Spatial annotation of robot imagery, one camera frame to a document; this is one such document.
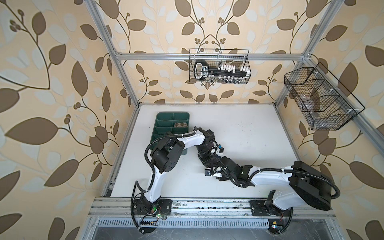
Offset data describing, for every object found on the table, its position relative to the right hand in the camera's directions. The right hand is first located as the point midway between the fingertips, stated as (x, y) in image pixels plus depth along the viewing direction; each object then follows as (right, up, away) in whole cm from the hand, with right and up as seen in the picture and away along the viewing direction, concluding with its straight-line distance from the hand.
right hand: (216, 166), depth 87 cm
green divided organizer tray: (-19, +7, +10) cm, 23 cm away
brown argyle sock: (-22, +24, +15) cm, 36 cm away
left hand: (-3, -1, 0) cm, 3 cm away
